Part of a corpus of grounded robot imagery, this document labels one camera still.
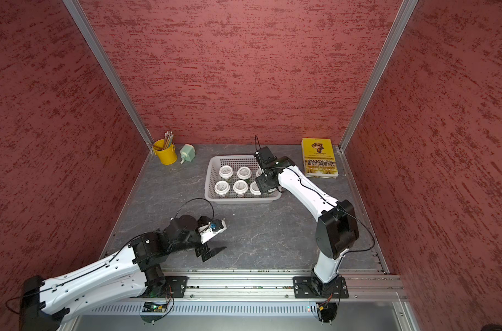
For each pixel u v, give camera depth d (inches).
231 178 38.7
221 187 37.1
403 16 28.5
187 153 43.2
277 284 29.7
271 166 23.8
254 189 36.4
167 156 43.3
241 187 37.1
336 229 17.9
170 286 29.0
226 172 39.2
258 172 39.0
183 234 21.9
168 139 40.7
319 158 43.4
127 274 19.8
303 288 29.0
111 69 34.4
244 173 38.8
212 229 24.4
